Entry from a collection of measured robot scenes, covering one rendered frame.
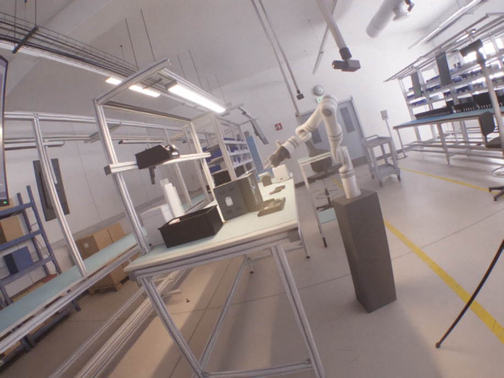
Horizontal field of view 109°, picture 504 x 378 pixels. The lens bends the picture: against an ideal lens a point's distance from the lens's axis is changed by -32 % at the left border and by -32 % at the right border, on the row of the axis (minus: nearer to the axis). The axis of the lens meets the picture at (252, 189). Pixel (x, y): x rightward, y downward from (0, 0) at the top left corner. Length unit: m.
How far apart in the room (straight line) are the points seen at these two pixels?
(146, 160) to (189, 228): 0.51
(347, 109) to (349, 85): 0.79
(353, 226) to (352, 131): 6.87
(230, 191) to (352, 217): 0.76
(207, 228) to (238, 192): 0.34
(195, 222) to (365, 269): 1.13
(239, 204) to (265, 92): 6.93
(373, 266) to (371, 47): 7.98
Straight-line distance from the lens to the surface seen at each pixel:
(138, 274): 1.44
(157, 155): 1.57
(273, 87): 8.32
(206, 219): 1.31
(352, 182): 1.72
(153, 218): 1.59
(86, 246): 4.83
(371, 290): 1.93
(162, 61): 1.45
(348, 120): 8.43
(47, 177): 2.08
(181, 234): 1.38
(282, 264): 1.17
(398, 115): 8.91
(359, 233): 1.72
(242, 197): 1.55
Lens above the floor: 1.29
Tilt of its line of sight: 6 degrees down
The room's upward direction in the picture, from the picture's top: 19 degrees counter-clockwise
